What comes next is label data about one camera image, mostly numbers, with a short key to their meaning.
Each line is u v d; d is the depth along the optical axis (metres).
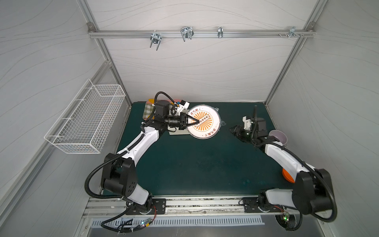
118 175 0.43
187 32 0.76
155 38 0.80
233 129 0.82
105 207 0.75
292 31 0.77
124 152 0.45
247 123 0.78
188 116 0.71
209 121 0.72
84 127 0.68
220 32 0.79
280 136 0.98
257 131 0.66
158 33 0.80
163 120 0.66
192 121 0.72
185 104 0.73
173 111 0.69
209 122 0.72
